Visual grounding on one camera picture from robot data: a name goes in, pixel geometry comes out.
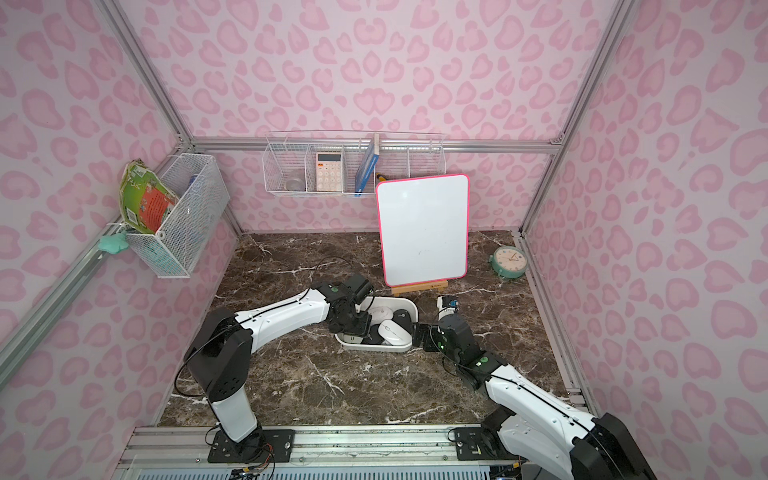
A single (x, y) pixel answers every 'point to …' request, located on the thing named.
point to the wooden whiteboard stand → (443, 284)
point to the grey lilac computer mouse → (393, 334)
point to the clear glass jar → (296, 184)
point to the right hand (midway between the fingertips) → (424, 324)
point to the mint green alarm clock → (509, 261)
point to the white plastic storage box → (393, 303)
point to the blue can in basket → (192, 179)
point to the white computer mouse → (381, 313)
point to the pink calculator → (329, 172)
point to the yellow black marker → (381, 177)
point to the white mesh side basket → (202, 197)
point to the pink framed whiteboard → (424, 227)
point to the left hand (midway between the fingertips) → (360, 324)
